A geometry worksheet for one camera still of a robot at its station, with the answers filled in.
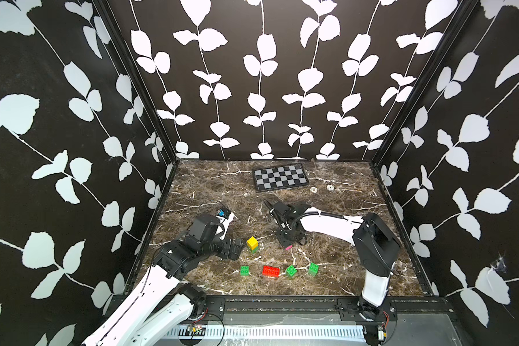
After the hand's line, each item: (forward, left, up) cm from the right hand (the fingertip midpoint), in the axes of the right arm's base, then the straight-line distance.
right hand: (282, 239), depth 89 cm
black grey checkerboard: (+34, +1, 0) cm, 34 cm away
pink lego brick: (-4, -2, +1) cm, 5 cm away
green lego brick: (-5, +12, -1) cm, 13 cm away
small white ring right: (+30, -26, -3) cm, 40 cm away
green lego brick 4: (-12, -11, +1) cm, 17 cm away
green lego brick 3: (-13, -3, +1) cm, 13 cm away
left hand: (-6, +17, +16) cm, 24 cm away
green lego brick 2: (-12, +15, -1) cm, 20 cm away
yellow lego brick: (-4, +12, +5) cm, 14 cm away
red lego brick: (-13, +5, -1) cm, 14 cm away
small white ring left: (+28, -17, -2) cm, 33 cm away
